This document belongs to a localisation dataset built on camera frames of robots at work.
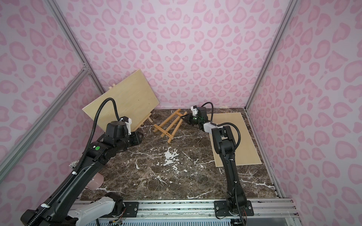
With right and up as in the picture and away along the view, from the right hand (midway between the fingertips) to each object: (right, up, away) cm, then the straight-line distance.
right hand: (183, 117), depth 106 cm
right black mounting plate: (+20, -48, -32) cm, 61 cm away
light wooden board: (-33, +13, -11) cm, 37 cm away
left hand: (-21, -9, -32) cm, 39 cm away
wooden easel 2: (-11, -7, 0) cm, 13 cm away
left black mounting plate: (-27, -48, -32) cm, 64 cm away
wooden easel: (-17, -7, -2) cm, 18 cm away
